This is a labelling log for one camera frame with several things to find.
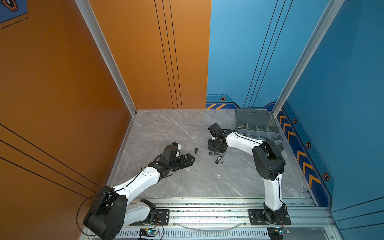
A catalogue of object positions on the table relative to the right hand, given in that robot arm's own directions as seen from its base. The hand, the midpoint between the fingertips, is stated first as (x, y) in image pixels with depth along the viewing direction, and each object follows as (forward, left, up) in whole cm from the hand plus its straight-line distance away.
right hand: (210, 146), depth 98 cm
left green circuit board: (-46, +32, -3) cm, 56 cm away
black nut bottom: (-10, -3, -2) cm, 11 cm away
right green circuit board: (-46, -29, -4) cm, 55 cm away
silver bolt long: (-6, -7, -1) cm, 10 cm away
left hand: (-13, +13, +6) cm, 19 cm away
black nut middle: (-4, 0, -1) cm, 4 cm away
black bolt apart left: (-2, +10, 0) cm, 10 cm away
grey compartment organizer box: (+19, -38, 0) cm, 43 cm away
